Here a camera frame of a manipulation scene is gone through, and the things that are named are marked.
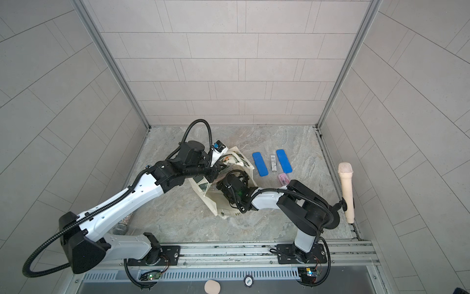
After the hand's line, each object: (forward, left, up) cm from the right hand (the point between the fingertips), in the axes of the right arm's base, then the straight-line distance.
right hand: (218, 188), depth 87 cm
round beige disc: (-37, +1, -2) cm, 37 cm away
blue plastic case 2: (+14, -22, -2) cm, 26 cm away
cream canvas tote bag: (+1, -9, +21) cm, 23 cm away
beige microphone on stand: (-9, -48, +26) cm, 56 cm away
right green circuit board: (-35, -35, -5) cm, 50 cm away
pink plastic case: (+4, -33, -3) cm, 34 cm away
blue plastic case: (+15, -35, -3) cm, 39 cm away
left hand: (0, -7, +20) cm, 21 cm away
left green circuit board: (-33, +23, 0) cm, 40 cm away
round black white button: (-36, -12, -4) cm, 38 cm away
